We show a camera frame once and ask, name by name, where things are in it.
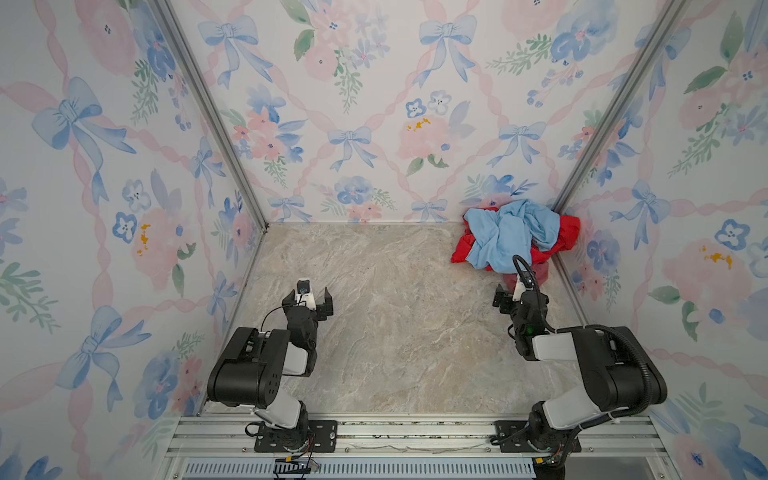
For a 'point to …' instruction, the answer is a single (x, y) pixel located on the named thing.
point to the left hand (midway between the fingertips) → (310, 287)
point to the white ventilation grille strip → (363, 469)
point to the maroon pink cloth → (541, 272)
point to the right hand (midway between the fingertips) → (515, 285)
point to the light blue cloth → (512, 229)
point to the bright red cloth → (569, 234)
